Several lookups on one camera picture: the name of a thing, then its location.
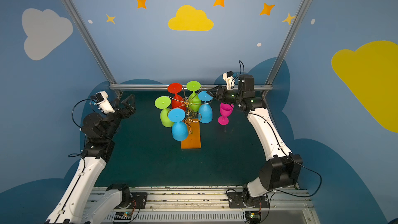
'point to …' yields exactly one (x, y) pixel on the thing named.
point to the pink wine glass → (226, 110)
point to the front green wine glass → (164, 102)
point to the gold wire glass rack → (186, 99)
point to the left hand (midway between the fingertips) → (124, 96)
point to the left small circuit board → (123, 215)
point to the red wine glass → (178, 102)
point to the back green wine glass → (194, 102)
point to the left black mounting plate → (139, 200)
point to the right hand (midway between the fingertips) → (211, 91)
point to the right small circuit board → (253, 217)
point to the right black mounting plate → (243, 199)
